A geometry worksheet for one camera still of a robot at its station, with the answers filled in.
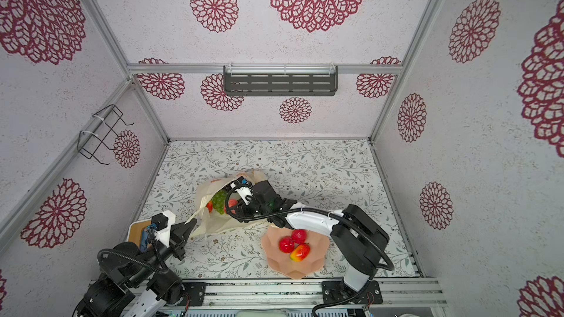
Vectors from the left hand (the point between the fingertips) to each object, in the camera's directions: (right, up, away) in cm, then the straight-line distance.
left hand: (196, 223), depth 67 cm
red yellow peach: (+3, +5, +3) cm, 6 cm away
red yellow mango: (+33, -14, +12) cm, 38 cm away
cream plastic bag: (+1, -2, +5) cm, 6 cm away
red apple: (+28, -12, +13) cm, 33 cm away
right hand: (+7, +3, +13) cm, 15 cm away
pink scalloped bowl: (+26, -18, +13) cm, 34 cm away
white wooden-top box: (-27, -9, +15) cm, 33 cm away
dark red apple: (+33, -9, +15) cm, 37 cm away
